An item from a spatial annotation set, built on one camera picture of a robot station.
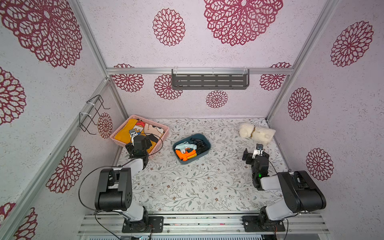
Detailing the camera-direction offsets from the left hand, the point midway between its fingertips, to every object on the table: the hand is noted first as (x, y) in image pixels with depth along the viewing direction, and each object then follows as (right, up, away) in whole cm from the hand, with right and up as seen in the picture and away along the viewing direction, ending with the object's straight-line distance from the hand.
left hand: (138, 140), depth 93 cm
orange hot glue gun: (+29, -10, +1) cm, 31 cm away
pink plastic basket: (+12, -2, +7) cm, 14 cm away
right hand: (+72, -5, -2) cm, 72 cm away
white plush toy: (+79, +3, +3) cm, 79 cm away
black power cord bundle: (+40, -4, +5) cm, 41 cm away
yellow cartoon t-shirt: (-7, +8, +13) cm, 17 cm away
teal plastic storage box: (+39, +2, +13) cm, 41 cm away
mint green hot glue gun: (+29, -3, +5) cm, 30 cm away
